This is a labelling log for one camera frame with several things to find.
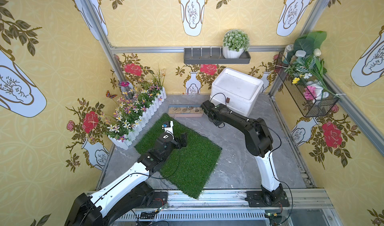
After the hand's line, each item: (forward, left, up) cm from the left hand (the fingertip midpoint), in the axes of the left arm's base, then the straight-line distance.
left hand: (174, 131), depth 81 cm
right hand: (+18, -37, -8) cm, 42 cm away
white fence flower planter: (+15, +25, -3) cm, 30 cm away
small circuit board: (-35, +13, -19) cm, 42 cm away
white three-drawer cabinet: (+22, -38, +8) cm, 45 cm away
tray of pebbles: (+25, -5, -13) cm, 28 cm away
